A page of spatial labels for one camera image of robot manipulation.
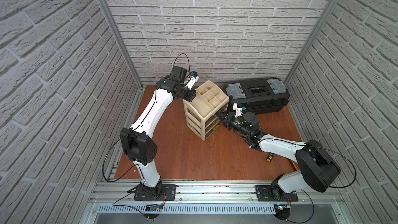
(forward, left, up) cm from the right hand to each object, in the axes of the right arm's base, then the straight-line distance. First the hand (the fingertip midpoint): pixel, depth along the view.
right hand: (217, 113), depth 79 cm
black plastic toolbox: (+14, -28, -4) cm, 32 cm away
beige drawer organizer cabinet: (-3, +9, +4) cm, 10 cm away
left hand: (+11, +10, +6) cm, 16 cm away
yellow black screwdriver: (-18, -29, -19) cm, 39 cm away
